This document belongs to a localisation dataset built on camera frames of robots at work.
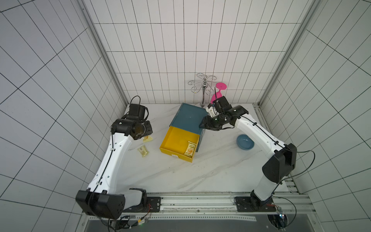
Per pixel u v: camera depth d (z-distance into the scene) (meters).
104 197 0.36
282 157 0.43
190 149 0.77
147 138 0.72
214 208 0.73
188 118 0.84
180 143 0.79
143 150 0.92
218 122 0.67
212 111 0.77
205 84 0.95
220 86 0.92
